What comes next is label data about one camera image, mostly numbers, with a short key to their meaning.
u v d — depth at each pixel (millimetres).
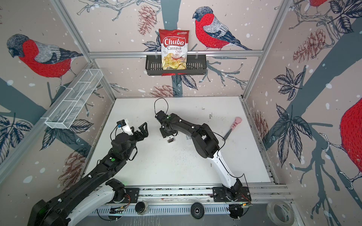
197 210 600
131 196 729
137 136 693
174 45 835
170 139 947
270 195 746
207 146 572
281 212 699
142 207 622
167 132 844
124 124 669
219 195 731
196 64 947
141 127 707
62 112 717
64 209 413
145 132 716
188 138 949
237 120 1037
